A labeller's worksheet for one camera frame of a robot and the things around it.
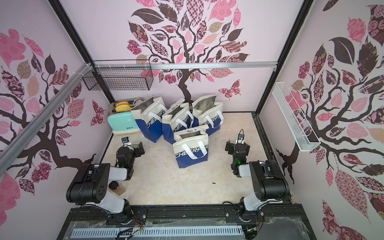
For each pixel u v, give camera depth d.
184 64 0.94
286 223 0.72
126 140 0.80
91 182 0.51
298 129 0.78
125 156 0.72
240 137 0.78
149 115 0.89
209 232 0.70
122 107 0.98
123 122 1.00
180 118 0.87
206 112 0.87
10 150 0.50
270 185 0.45
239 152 0.71
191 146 0.76
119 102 1.01
